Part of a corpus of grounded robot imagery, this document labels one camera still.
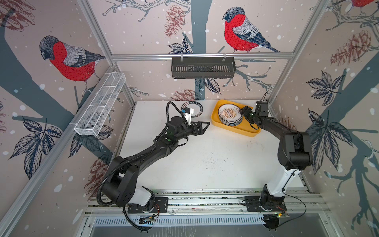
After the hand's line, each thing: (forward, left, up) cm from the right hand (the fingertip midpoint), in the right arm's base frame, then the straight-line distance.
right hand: (242, 112), depth 98 cm
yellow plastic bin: (-5, -2, -10) cm, 12 cm away
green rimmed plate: (-3, +8, -8) cm, 12 cm away
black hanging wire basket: (+27, +28, +18) cm, 43 cm away
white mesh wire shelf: (-14, +83, +21) cm, 87 cm away
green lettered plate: (+14, +31, -11) cm, 36 cm away
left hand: (-21, +25, +13) cm, 35 cm away
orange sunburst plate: (+4, +7, -8) cm, 11 cm away
